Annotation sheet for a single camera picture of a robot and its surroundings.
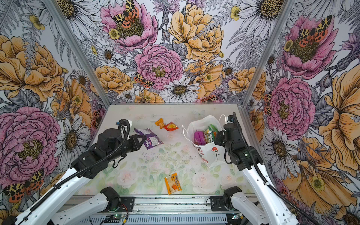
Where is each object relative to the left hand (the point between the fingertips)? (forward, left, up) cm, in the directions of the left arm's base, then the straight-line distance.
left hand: (145, 141), depth 69 cm
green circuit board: (-28, +17, -28) cm, 43 cm away
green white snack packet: (+7, -33, -6) cm, 35 cm away
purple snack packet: (+2, -2, -2) cm, 3 cm away
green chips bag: (+10, -36, -6) cm, 38 cm away
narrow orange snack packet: (-12, -12, -26) cm, 31 cm away
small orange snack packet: (+31, -1, -25) cm, 40 cm away
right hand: (+4, -37, -2) cm, 37 cm away
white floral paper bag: (-1, -35, -12) cm, 37 cm away
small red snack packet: (+27, -9, -25) cm, 38 cm away
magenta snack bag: (+9, -28, -13) cm, 32 cm away
